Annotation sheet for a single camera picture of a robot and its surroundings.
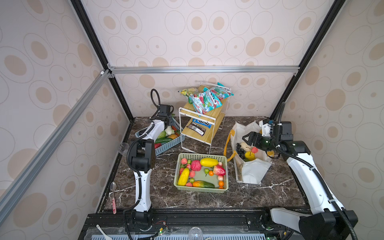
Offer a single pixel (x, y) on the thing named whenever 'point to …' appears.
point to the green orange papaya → (203, 184)
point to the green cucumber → (162, 140)
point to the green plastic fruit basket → (201, 172)
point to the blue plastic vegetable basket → (174, 142)
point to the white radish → (168, 130)
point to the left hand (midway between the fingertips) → (171, 116)
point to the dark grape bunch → (241, 151)
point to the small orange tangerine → (221, 183)
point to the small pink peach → (254, 150)
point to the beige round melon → (246, 147)
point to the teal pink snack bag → (221, 91)
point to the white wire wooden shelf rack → (193, 141)
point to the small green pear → (206, 171)
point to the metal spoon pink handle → (113, 186)
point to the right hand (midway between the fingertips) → (248, 138)
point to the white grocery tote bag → (249, 172)
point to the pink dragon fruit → (196, 165)
